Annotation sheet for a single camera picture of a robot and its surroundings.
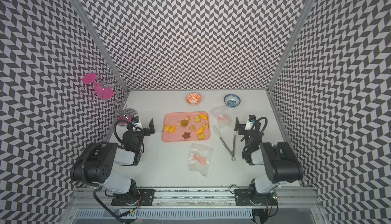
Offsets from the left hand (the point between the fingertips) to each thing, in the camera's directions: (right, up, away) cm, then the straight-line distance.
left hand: (145, 120), depth 91 cm
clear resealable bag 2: (+48, +2, +11) cm, 49 cm away
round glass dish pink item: (-16, +3, +9) cm, 18 cm away
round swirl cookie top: (+24, 0, +11) cm, 27 cm away
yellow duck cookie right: (+15, -7, +5) cm, 17 cm away
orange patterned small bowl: (+28, +13, +21) cm, 37 cm away
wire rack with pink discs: (-19, +18, -12) cm, 29 cm away
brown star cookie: (+24, -10, +3) cm, 26 cm away
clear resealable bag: (+33, -21, -7) cm, 40 cm away
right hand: (+60, 0, -1) cm, 60 cm away
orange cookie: (+33, -7, +5) cm, 34 cm away
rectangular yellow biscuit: (+31, 0, +12) cm, 33 cm away
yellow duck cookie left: (+11, -5, +5) cm, 14 cm away
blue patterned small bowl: (+56, +12, +18) cm, 60 cm away
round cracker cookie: (+28, -5, +6) cm, 29 cm away
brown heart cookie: (+22, -3, +8) cm, 24 cm away
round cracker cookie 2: (+36, -4, +8) cm, 37 cm away
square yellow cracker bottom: (+33, -11, +3) cm, 35 cm away
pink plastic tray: (+15, 0, +11) cm, 19 cm away
